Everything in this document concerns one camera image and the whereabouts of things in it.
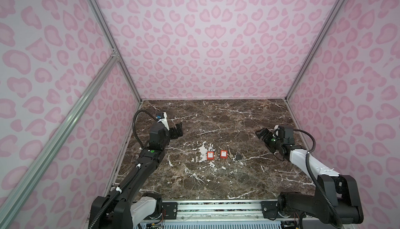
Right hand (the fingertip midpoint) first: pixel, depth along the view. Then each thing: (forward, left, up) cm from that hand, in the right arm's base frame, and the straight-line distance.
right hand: (260, 135), depth 88 cm
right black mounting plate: (-35, 0, -10) cm, 36 cm away
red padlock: (-9, +28, -9) cm, 31 cm away
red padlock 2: (-8, +20, -9) cm, 24 cm away
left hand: (+1, +47, +10) cm, 48 cm away
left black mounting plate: (-36, +46, -9) cm, 59 cm away
